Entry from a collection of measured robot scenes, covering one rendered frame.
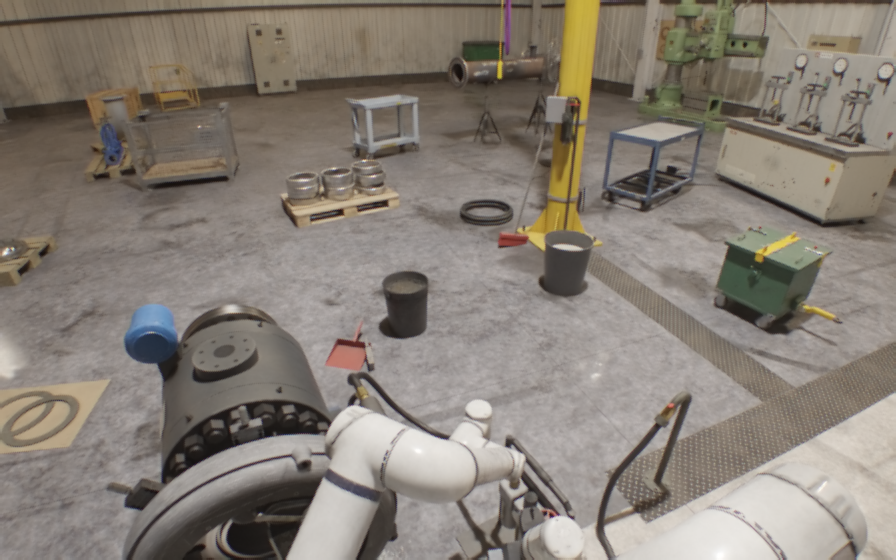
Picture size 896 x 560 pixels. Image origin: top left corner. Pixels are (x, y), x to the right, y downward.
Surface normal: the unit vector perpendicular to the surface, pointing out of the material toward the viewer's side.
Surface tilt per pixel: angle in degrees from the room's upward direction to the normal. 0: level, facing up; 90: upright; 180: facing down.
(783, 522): 6
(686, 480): 0
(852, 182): 90
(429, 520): 0
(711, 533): 21
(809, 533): 26
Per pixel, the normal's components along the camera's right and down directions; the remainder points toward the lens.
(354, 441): -0.28, -0.45
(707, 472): -0.01, -0.87
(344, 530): 0.40, -0.18
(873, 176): 0.20, 0.48
